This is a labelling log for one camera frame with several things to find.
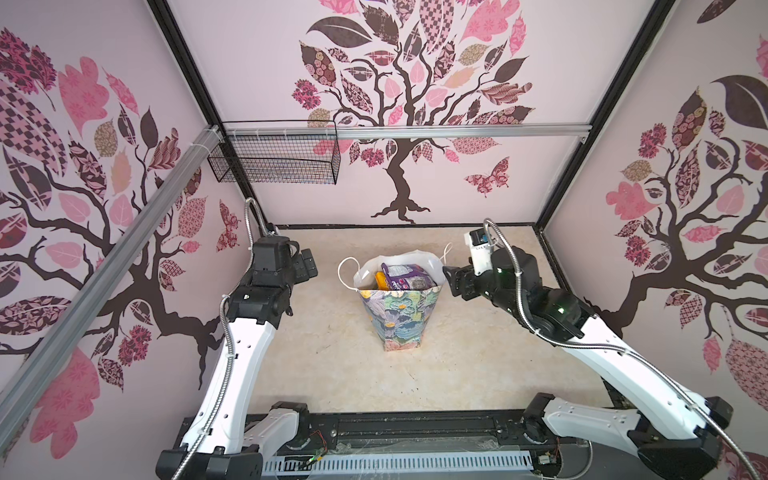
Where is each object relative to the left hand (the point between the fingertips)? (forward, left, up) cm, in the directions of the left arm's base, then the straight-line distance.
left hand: (291, 264), depth 73 cm
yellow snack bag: (+1, -23, -9) cm, 24 cm away
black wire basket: (+42, +11, +6) cm, 43 cm away
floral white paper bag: (-9, -27, -11) cm, 31 cm away
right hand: (-3, -41, +5) cm, 41 cm away
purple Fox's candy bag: (+1, -30, -7) cm, 31 cm away
